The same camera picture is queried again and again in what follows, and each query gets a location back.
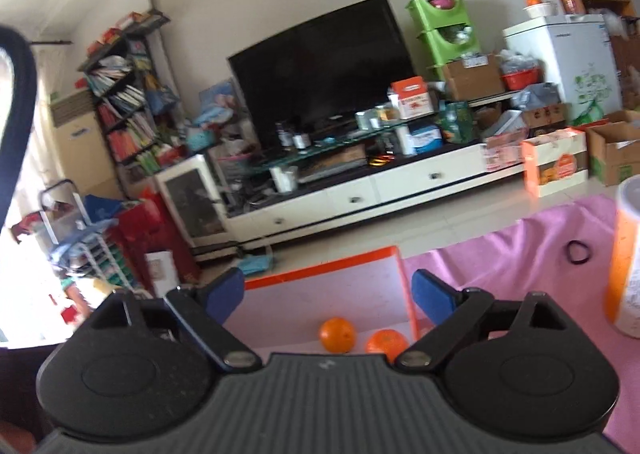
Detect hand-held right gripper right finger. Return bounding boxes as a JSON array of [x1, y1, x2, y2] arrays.
[[394, 269, 571, 371]]

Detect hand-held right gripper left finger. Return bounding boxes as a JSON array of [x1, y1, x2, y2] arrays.
[[90, 267, 262, 374]]

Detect orange cardboard box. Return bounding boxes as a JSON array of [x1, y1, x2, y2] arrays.
[[242, 245, 425, 357]]

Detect white paper bag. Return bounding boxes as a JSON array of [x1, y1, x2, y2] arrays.
[[145, 251, 180, 297]]

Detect white glass-door cabinet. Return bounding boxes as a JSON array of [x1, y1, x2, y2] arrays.
[[154, 154, 236, 251]]

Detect red bags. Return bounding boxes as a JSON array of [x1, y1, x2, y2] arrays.
[[116, 188, 199, 281]]

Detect pink floral blanket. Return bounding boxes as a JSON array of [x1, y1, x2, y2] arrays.
[[252, 193, 640, 454]]

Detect white television stand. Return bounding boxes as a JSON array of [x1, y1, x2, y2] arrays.
[[215, 89, 527, 246]]

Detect blue tissue pack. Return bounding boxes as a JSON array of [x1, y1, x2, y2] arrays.
[[407, 127, 445, 155]]

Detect green bag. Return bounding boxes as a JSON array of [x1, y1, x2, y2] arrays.
[[439, 101, 476, 144]]

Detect orange printed fruit carton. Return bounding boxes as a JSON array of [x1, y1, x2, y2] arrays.
[[521, 128, 588, 198]]

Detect orange and white canister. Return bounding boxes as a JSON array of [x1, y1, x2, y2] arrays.
[[604, 180, 640, 339]]

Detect orange and white carton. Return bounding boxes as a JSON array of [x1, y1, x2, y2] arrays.
[[390, 77, 435, 121]]

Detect printed brown cardboard box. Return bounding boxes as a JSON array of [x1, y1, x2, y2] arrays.
[[520, 104, 571, 130]]

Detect dark bookshelf with books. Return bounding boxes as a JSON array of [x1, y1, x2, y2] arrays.
[[77, 9, 182, 176]]

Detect open cardboard box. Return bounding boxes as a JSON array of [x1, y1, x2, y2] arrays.
[[586, 120, 640, 186]]

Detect red basket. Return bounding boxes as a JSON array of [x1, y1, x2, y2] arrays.
[[500, 68, 543, 91]]

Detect black flat television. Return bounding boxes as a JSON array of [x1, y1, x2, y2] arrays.
[[227, 0, 416, 147]]

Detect white chest freezer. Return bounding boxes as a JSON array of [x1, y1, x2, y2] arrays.
[[502, 13, 623, 124]]

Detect green stacking bins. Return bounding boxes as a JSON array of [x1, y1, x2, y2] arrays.
[[406, 0, 482, 82]]

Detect black curved band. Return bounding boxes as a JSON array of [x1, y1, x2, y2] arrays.
[[0, 24, 39, 235]]

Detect white bowl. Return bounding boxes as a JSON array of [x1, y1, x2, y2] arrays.
[[523, 2, 558, 19]]

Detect black hair tie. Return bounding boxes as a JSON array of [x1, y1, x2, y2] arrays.
[[566, 241, 593, 264]]

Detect wire shopping trolley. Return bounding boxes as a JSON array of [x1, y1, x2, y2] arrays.
[[39, 179, 137, 296]]

